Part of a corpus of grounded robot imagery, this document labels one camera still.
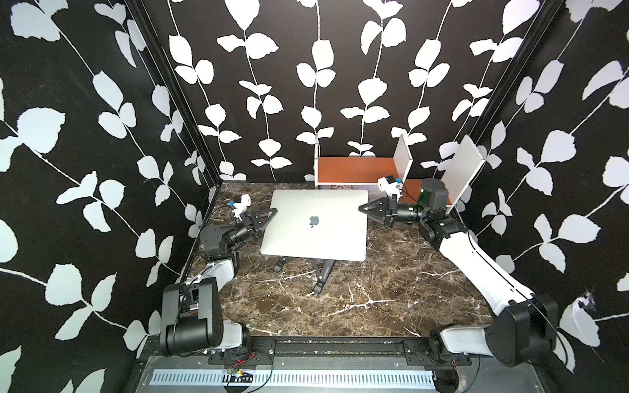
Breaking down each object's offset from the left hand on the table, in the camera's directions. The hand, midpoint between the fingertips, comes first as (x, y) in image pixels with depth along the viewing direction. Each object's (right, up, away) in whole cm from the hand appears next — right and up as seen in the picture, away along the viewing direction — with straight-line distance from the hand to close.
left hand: (277, 214), depth 73 cm
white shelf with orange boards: (+42, +16, +22) cm, 50 cm away
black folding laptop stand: (+15, -23, +15) cm, 31 cm away
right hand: (+25, +1, -5) cm, 25 cm away
